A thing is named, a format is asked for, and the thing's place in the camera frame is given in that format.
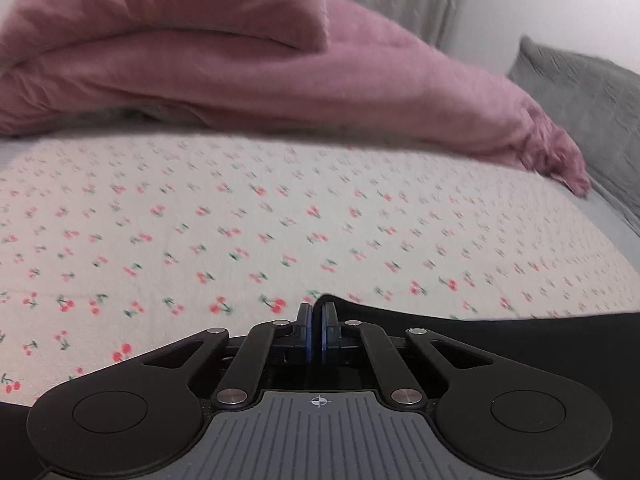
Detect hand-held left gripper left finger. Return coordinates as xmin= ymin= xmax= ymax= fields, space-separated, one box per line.
xmin=141 ymin=302 xmax=314 ymax=409

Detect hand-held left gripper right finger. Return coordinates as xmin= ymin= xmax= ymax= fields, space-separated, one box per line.
xmin=320 ymin=300 xmax=495 ymax=409

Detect black pants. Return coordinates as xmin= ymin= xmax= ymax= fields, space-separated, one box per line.
xmin=0 ymin=293 xmax=640 ymax=480

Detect cherry print bed sheet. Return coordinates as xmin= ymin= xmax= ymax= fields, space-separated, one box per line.
xmin=0 ymin=130 xmax=640 ymax=403

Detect pink duvet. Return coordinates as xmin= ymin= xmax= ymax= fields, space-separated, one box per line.
xmin=0 ymin=0 xmax=593 ymax=199

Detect grey mattress cover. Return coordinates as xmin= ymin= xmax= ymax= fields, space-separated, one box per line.
xmin=562 ymin=177 xmax=640 ymax=286

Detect grey fabric headboard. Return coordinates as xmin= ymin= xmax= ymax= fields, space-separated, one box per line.
xmin=324 ymin=0 xmax=472 ymax=57

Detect grey pillow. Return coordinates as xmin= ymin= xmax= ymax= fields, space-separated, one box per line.
xmin=506 ymin=35 xmax=640 ymax=241

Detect pink pillow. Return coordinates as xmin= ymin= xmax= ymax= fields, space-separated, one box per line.
xmin=0 ymin=0 xmax=331 ymax=83

